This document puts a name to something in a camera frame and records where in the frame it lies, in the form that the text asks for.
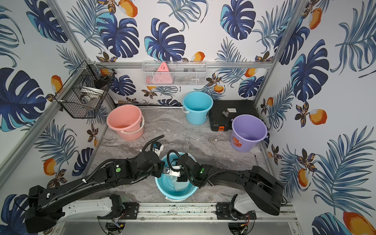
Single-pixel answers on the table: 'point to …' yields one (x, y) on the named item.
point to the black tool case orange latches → (218, 122)
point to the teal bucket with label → (197, 105)
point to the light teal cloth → (179, 185)
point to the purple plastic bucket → (247, 131)
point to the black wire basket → (84, 94)
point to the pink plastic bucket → (128, 120)
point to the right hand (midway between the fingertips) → (173, 166)
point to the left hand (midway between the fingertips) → (168, 166)
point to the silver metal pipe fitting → (226, 113)
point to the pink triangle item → (162, 75)
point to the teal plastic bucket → (167, 184)
